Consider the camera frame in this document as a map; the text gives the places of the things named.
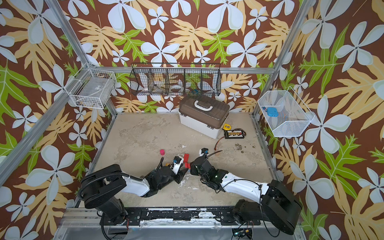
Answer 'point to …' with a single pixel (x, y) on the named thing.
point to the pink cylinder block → (162, 152)
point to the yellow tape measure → (227, 127)
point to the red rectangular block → (186, 157)
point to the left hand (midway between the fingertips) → (185, 164)
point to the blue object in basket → (272, 112)
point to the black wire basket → (175, 79)
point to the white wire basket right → (283, 113)
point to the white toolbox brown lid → (204, 114)
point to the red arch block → (187, 165)
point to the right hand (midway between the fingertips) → (190, 164)
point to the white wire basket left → (91, 88)
